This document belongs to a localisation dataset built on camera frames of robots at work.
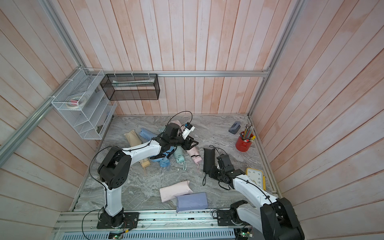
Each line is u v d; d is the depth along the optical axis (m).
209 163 0.92
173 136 0.75
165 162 0.91
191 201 0.78
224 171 0.67
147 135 1.04
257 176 0.86
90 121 0.78
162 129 1.07
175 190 0.80
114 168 0.51
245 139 0.93
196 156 0.94
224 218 0.74
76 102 0.75
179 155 0.93
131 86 0.91
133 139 1.04
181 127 0.80
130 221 0.73
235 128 1.08
